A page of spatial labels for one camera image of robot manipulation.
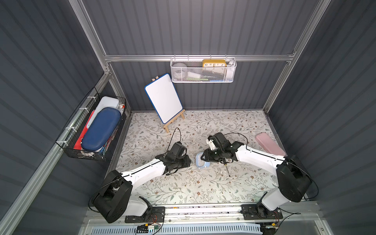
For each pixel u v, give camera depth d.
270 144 1.00
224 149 0.66
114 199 0.42
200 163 0.85
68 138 0.61
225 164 0.91
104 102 0.77
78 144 0.65
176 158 0.67
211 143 0.72
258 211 0.67
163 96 0.93
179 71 0.83
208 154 0.75
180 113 1.09
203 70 0.90
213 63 0.87
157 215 0.73
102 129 0.69
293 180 0.44
